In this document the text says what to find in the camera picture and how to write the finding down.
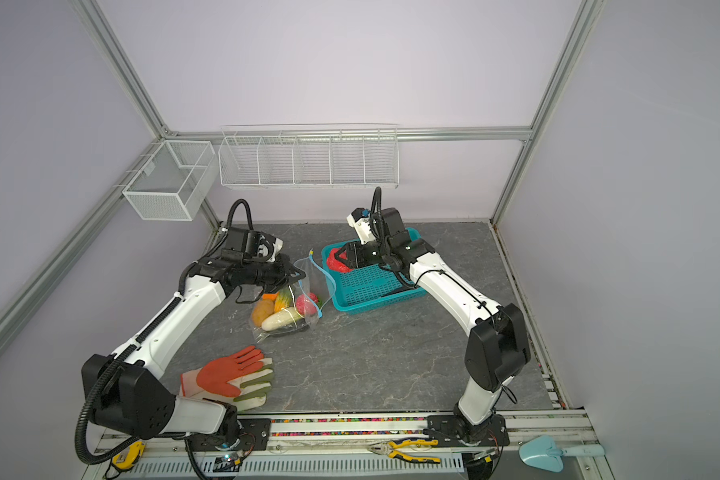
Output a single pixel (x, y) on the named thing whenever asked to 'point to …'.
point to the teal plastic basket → (366, 288)
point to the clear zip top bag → (295, 307)
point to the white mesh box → (175, 183)
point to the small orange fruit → (269, 296)
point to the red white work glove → (241, 379)
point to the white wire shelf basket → (310, 156)
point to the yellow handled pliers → (390, 447)
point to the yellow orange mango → (262, 309)
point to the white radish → (280, 319)
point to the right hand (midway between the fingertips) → (341, 256)
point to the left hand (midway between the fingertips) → (306, 277)
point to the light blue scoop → (542, 452)
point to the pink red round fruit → (306, 304)
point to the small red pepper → (335, 264)
